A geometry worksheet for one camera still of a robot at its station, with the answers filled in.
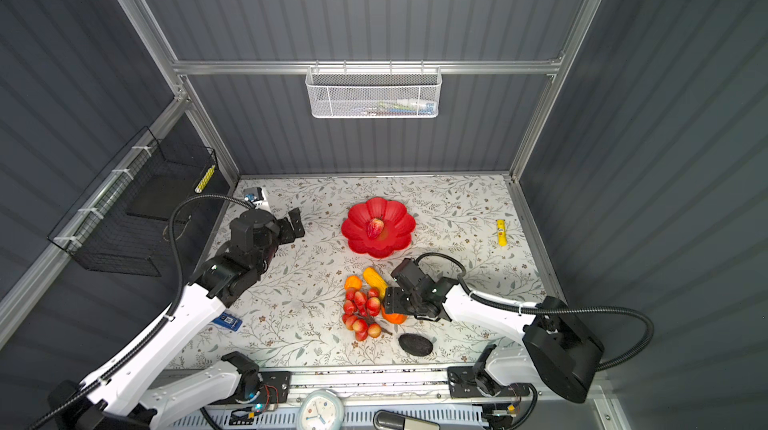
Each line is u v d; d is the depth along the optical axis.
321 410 0.68
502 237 1.00
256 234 0.53
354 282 0.88
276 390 0.72
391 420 0.65
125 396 0.38
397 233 1.04
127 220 0.72
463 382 0.72
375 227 1.01
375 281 0.89
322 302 0.88
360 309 0.81
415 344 0.76
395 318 0.79
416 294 0.64
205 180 0.81
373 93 1.12
